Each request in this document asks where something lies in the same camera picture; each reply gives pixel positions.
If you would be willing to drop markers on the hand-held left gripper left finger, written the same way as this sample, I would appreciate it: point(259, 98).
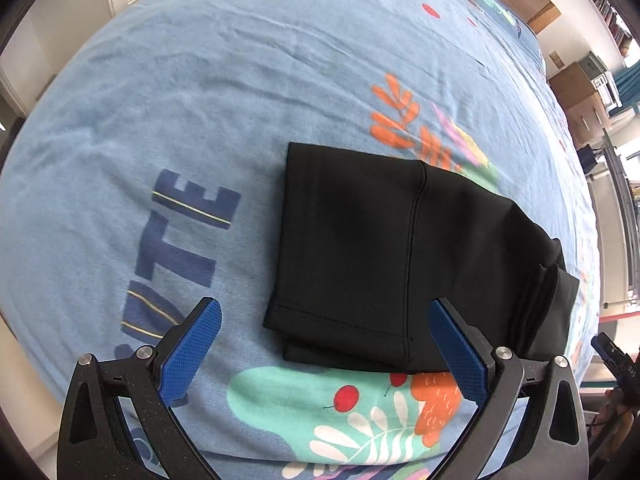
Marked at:
point(195, 350)

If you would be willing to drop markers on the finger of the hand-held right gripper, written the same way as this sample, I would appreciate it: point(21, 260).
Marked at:
point(607, 347)

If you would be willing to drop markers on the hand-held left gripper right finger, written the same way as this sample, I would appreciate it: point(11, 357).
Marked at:
point(457, 350)

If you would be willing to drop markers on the black pants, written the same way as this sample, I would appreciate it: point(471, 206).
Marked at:
point(375, 250)

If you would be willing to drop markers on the person's right hand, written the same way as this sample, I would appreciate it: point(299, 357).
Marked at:
point(609, 410)

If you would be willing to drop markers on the grey desk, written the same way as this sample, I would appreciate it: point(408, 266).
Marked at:
point(622, 200)

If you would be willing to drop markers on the black tote bag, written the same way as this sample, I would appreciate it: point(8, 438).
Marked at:
point(589, 159)

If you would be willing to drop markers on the wooden dresser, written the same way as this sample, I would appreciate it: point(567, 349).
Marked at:
point(582, 105)

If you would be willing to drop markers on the teal curtain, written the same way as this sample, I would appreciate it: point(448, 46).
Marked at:
point(629, 87)

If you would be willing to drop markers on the blue printed bedsheet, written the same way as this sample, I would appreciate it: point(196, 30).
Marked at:
point(200, 85)

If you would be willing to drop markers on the white printer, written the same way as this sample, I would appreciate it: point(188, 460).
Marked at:
point(597, 72)

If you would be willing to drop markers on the row of books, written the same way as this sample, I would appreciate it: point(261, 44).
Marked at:
point(607, 10)

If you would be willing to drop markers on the white wardrobe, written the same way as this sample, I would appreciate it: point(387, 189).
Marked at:
point(65, 25)

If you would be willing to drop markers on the wall socket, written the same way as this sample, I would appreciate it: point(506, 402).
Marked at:
point(556, 58)

